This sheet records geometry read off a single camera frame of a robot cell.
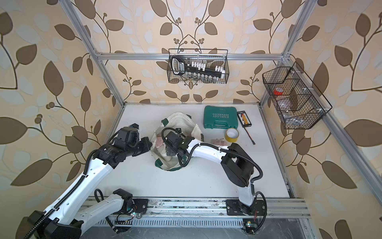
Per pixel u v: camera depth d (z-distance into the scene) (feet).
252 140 3.24
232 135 3.31
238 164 1.55
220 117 3.50
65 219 1.25
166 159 2.73
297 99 2.51
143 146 2.19
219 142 3.07
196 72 2.84
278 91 2.64
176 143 2.18
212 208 2.47
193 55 2.94
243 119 3.55
